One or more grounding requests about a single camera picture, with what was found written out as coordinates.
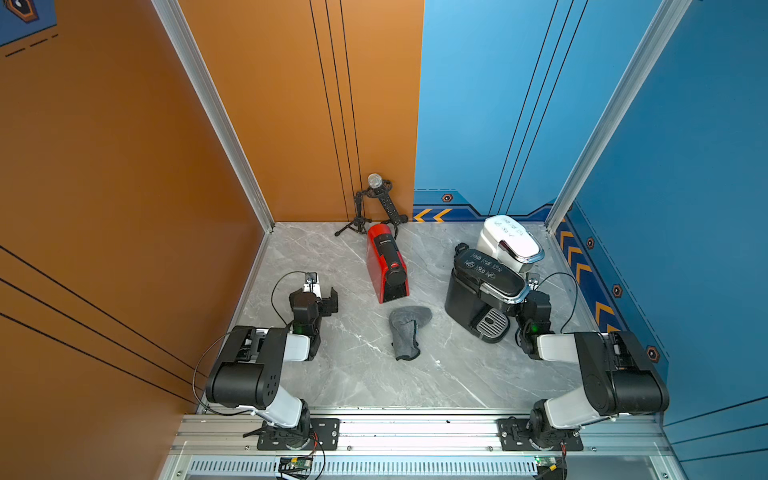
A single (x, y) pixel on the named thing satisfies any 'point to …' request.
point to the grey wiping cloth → (404, 323)
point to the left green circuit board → (294, 466)
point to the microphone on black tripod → (377, 188)
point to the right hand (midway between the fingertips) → (517, 290)
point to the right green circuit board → (550, 462)
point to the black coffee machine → (482, 293)
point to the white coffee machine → (506, 240)
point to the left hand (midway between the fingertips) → (317, 285)
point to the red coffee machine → (386, 263)
